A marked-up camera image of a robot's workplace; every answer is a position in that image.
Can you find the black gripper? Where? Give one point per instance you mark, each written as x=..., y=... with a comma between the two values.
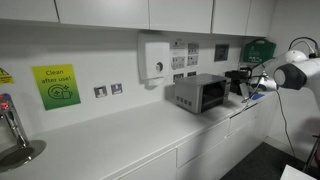
x=236, y=78

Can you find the silver microwave oven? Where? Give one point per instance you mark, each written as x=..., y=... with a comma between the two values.
x=200, y=91

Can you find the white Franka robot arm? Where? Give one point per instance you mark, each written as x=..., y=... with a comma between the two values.
x=300, y=71

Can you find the white robot base platform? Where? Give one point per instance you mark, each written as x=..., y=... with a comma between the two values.
x=298, y=173

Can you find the green first aid kit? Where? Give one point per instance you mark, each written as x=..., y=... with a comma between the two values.
x=258, y=51

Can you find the wide photo instruction sheet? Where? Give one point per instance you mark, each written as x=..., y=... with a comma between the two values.
x=192, y=60
x=193, y=48

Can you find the small photo instruction sheet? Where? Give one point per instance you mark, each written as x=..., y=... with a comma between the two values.
x=178, y=62

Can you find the white text notice sheet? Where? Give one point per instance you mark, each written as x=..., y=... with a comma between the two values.
x=178, y=45

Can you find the white base cabinet unit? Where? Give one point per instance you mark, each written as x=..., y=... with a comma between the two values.
x=206, y=156

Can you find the white paper towel dispenser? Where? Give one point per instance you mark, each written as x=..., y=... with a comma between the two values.
x=153, y=56

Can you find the green clean after use sign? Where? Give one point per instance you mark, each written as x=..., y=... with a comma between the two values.
x=56, y=86

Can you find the round steel drain tray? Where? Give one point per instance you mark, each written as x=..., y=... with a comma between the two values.
x=23, y=155

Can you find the chrome water tap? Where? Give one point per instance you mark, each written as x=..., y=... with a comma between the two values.
x=11, y=120

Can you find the yellow warning sign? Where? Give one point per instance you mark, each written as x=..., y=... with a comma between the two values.
x=5, y=76

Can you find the dark framed wall notice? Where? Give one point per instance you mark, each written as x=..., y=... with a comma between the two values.
x=221, y=52

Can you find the steel double wall socket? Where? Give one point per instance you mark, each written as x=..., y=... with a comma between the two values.
x=178, y=77
x=191, y=73

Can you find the black camera tripod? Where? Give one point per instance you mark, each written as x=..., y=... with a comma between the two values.
x=313, y=153

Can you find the small steel wall switch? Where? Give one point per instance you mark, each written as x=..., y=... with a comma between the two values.
x=116, y=88
x=100, y=91

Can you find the white wall cabinet row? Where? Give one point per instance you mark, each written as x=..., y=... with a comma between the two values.
x=100, y=11

